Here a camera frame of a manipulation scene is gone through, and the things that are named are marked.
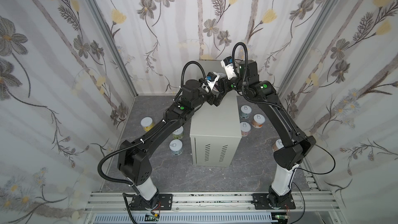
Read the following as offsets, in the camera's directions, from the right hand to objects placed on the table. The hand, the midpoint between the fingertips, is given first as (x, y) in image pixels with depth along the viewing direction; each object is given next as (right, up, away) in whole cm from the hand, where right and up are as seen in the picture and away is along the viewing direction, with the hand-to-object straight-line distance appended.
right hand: (219, 74), depth 71 cm
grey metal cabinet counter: (-3, -26, -10) cm, 28 cm away
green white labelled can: (-22, -31, +21) cm, 44 cm away
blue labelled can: (-23, -38, +16) cm, 48 cm away
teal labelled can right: (+21, -18, +32) cm, 42 cm away
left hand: (-1, -4, 0) cm, 4 cm away
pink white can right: (+19, -28, +25) cm, 42 cm away
